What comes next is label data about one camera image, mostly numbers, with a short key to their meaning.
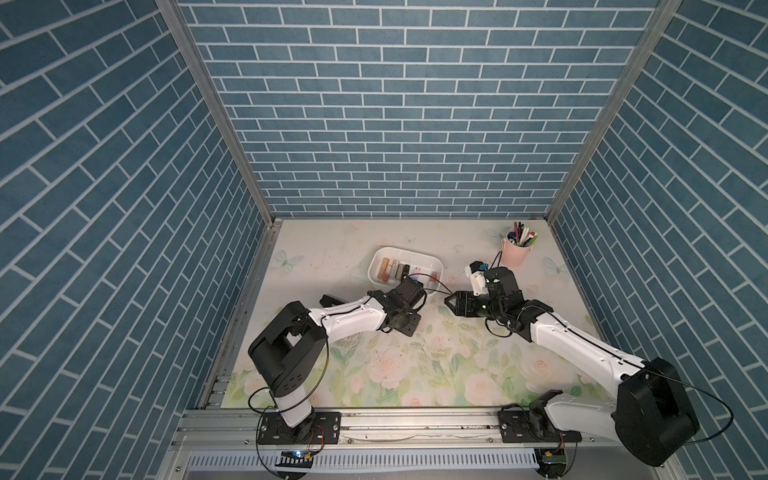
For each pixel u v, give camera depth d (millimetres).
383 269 1046
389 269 1046
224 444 729
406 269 1048
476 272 767
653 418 407
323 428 727
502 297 646
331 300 942
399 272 1025
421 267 1050
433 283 1014
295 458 722
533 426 659
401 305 688
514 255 1023
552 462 730
